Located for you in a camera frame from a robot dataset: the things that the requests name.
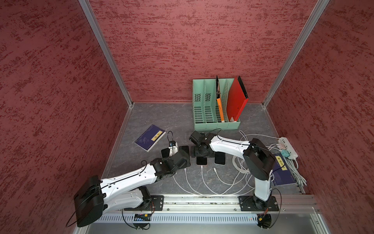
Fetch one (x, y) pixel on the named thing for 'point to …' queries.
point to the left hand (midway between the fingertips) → (181, 161)
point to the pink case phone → (186, 148)
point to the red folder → (237, 99)
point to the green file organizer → (206, 110)
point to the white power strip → (283, 140)
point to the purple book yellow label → (150, 138)
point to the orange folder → (220, 108)
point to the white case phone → (201, 161)
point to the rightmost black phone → (220, 158)
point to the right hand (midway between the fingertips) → (200, 156)
